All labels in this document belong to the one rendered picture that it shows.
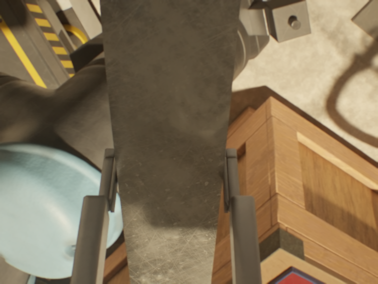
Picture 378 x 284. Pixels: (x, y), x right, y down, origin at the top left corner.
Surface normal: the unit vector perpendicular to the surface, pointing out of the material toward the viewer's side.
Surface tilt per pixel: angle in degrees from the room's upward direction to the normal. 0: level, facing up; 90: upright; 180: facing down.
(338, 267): 90
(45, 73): 0
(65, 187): 72
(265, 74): 0
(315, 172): 90
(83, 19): 90
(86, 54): 25
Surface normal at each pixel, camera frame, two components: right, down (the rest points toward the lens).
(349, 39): -0.07, 0.64
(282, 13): 0.22, 0.48
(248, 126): -0.81, -0.48
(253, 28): -0.47, 0.55
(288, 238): 0.57, -0.61
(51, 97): 0.04, -0.89
